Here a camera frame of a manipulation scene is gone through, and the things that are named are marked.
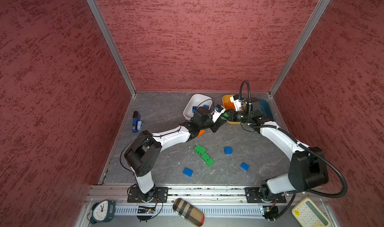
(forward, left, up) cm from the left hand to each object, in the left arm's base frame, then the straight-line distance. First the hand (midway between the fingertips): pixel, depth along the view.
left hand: (223, 120), depth 83 cm
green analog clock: (-42, +58, -13) cm, 73 cm away
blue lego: (+22, +8, -15) cm, 28 cm away
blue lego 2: (-24, +19, -16) cm, 35 cm away
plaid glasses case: (-42, +17, -14) cm, 47 cm away
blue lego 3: (-20, -13, -18) cm, 30 cm away
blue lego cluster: (-11, -5, -17) cm, 21 cm away
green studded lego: (+1, -1, +4) cm, 4 cm away
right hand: (+2, +2, +2) cm, 3 cm away
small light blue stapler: (+5, +53, -15) cm, 56 cm away
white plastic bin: (+32, +14, -18) cm, 39 cm away
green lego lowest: (-18, +7, -17) cm, 26 cm away
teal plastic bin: (+21, -37, -15) cm, 45 cm away
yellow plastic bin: (+2, -2, +11) cm, 12 cm away
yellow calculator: (-42, -38, -15) cm, 58 cm away
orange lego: (+2, +12, -17) cm, 21 cm away
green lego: (-16, +10, -15) cm, 24 cm away
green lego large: (-11, +13, -15) cm, 23 cm away
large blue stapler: (+11, +57, -14) cm, 60 cm away
